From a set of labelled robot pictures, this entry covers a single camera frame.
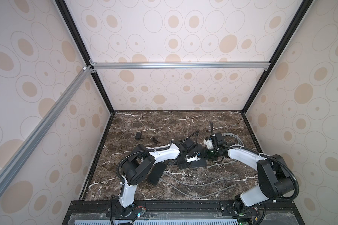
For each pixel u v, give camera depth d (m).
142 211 0.71
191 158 0.77
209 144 0.85
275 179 0.45
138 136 1.03
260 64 0.92
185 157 0.77
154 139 1.03
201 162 0.89
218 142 0.73
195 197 0.78
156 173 0.85
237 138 1.02
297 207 0.74
